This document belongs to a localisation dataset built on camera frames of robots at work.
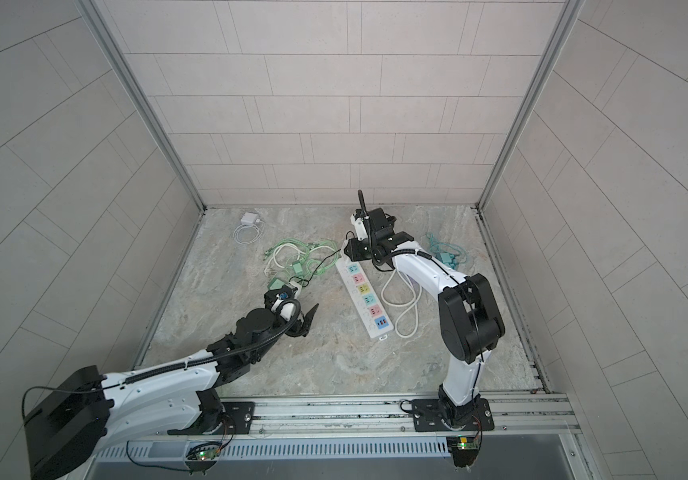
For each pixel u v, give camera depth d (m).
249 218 1.12
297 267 0.96
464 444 0.69
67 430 0.39
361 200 0.69
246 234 1.08
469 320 0.47
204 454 0.64
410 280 0.95
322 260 0.89
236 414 0.71
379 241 0.68
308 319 0.71
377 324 0.84
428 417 0.71
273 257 0.99
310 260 0.98
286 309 0.66
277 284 0.93
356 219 0.81
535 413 0.72
